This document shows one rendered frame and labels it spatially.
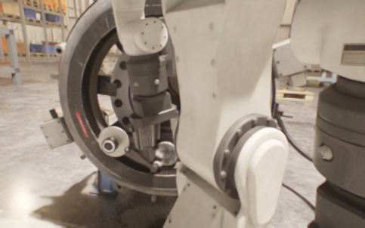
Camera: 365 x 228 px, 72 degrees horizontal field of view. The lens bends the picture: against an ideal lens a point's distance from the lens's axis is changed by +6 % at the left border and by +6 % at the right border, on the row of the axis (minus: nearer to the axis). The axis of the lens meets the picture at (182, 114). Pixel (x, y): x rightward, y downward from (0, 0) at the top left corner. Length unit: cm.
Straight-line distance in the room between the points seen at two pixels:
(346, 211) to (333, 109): 8
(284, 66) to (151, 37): 46
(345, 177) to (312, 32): 12
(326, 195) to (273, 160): 14
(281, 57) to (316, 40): 59
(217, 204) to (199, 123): 14
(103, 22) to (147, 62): 35
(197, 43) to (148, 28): 17
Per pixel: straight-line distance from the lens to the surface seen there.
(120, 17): 58
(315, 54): 24
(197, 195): 46
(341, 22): 22
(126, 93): 97
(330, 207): 26
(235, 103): 36
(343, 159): 23
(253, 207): 40
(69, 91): 92
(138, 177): 92
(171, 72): 71
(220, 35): 31
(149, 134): 82
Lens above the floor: 77
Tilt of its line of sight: 15 degrees down
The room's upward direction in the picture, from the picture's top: 3 degrees clockwise
